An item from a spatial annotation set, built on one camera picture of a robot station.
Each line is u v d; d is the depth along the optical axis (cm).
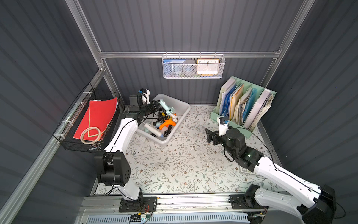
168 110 84
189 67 90
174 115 108
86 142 66
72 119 65
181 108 105
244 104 91
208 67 89
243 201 71
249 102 92
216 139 66
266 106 84
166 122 105
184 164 89
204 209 72
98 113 76
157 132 99
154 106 74
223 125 62
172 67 84
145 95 68
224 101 100
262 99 89
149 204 73
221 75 91
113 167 45
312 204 41
